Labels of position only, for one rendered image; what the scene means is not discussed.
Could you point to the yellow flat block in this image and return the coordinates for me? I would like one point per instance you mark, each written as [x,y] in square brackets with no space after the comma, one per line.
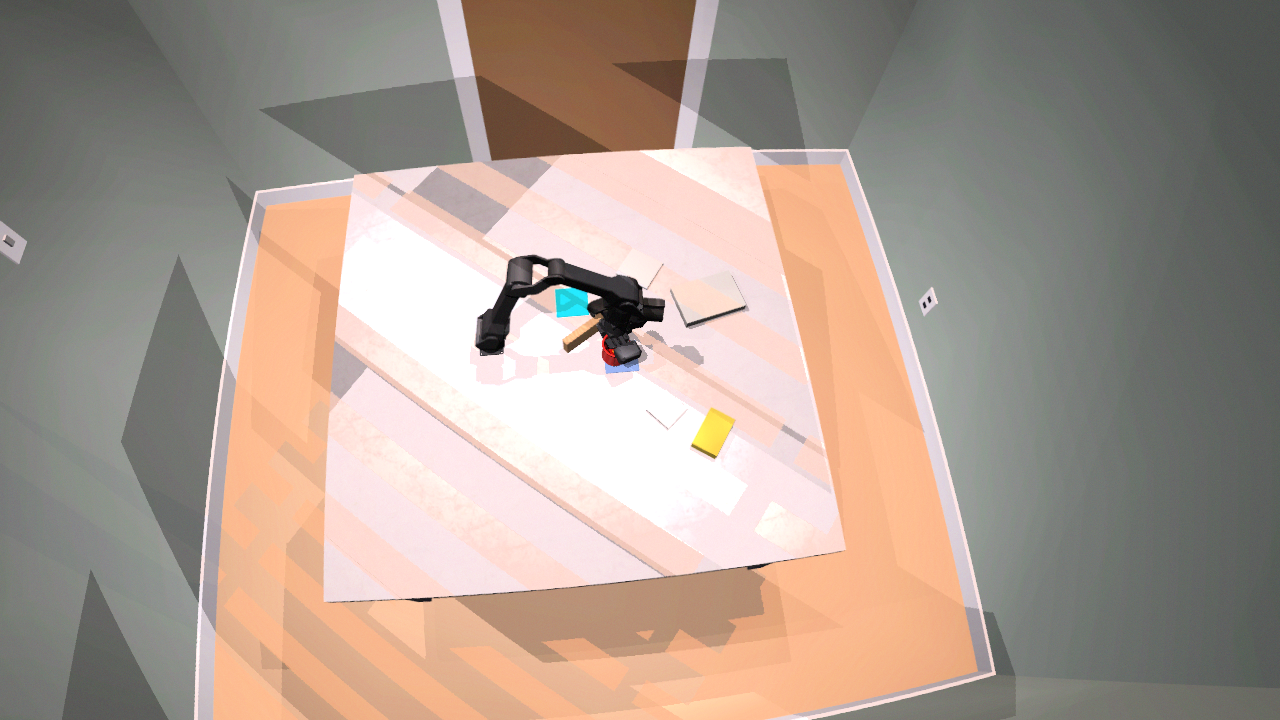
[712,433]

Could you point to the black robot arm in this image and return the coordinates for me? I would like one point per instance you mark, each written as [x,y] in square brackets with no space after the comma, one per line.
[622,295]

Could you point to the dark red cup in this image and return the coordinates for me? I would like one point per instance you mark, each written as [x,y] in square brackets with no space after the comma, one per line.
[607,354]

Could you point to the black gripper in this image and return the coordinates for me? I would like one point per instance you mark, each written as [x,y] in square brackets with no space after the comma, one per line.
[626,351]

